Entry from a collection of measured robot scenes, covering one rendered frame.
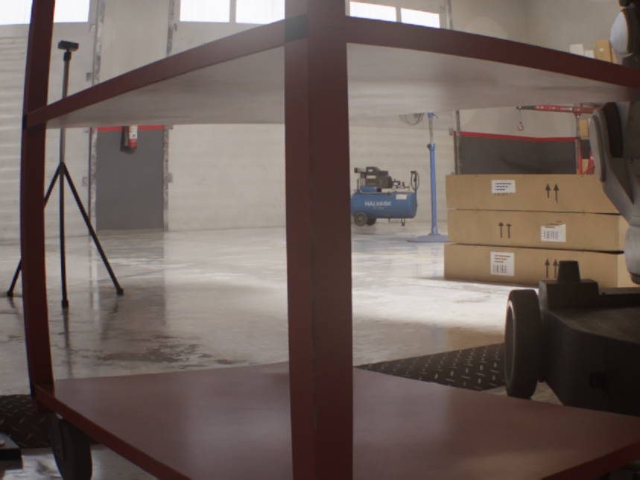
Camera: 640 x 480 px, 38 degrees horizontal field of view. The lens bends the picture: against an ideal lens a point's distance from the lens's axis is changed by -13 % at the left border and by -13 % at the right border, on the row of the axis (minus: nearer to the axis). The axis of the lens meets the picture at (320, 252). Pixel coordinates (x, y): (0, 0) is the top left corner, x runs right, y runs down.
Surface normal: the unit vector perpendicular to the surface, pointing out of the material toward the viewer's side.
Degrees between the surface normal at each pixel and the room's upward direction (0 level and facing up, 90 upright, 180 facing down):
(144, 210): 90
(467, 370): 23
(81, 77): 90
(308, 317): 90
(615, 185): 110
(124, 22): 90
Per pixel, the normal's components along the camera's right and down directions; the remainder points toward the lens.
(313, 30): 0.55, 0.04
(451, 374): 0.20, -0.91
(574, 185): -0.83, 0.04
